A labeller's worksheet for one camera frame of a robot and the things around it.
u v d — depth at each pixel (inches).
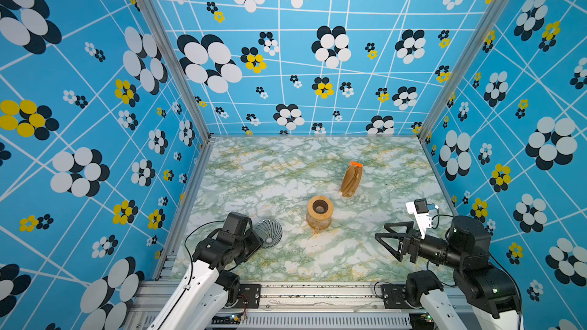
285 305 28.6
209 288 20.0
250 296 29.1
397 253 20.8
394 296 28.8
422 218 21.5
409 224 24.2
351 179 37.2
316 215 32.4
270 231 33.2
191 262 20.1
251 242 27.5
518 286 17.0
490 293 16.6
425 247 20.9
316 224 34.0
